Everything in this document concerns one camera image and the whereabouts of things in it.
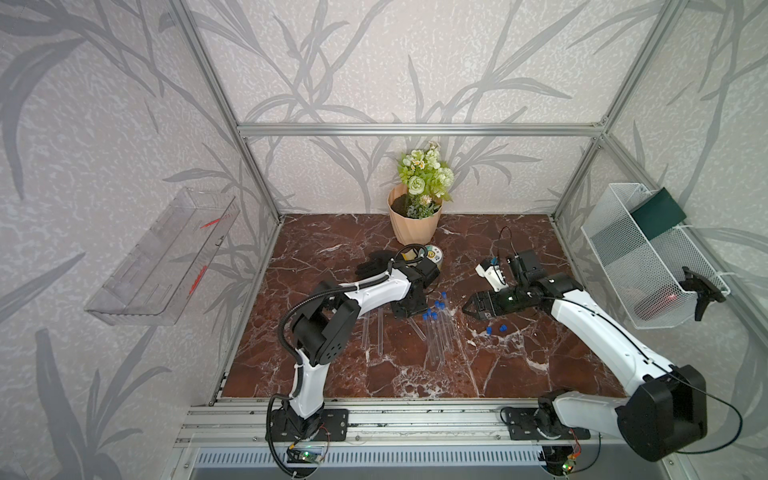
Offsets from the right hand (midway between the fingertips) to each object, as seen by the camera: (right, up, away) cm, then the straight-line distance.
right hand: (475, 304), depth 80 cm
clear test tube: (-15, -9, +10) cm, 21 cm away
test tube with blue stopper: (-27, -10, +9) cm, 30 cm away
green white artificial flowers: (-12, +37, +13) cm, 41 cm away
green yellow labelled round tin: (-9, +13, +19) cm, 25 cm away
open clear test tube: (-31, -10, +9) cm, 34 cm away
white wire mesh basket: (+49, +7, +4) cm, 50 cm away
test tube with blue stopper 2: (-12, -12, +7) cm, 18 cm away
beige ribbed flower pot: (-18, +21, +21) cm, 35 cm away
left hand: (-15, -5, +11) cm, 20 cm away
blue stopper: (+6, -10, +9) cm, 15 cm away
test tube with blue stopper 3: (-10, -10, +9) cm, 17 cm away
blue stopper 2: (+11, -9, +9) cm, 17 cm away
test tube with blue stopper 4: (-7, -10, +9) cm, 16 cm away
